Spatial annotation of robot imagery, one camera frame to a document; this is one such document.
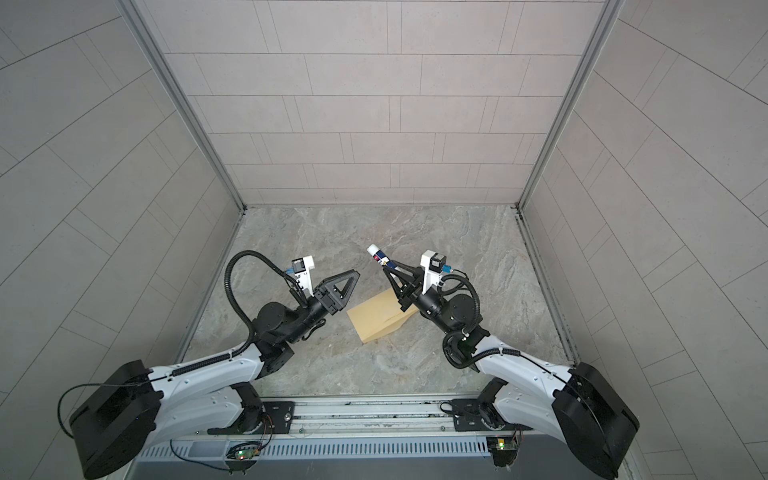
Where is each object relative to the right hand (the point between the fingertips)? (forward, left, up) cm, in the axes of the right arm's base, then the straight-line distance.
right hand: (387, 272), depth 67 cm
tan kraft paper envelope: (+3, +4, -28) cm, 28 cm away
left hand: (-1, +5, 0) cm, 6 cm away
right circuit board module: (-31, -24, -29) cm, 49 cm away
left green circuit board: (-29, +33, -23) cm, 50 cm away
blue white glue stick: (+3, +1, +3) cm, 4 cm away
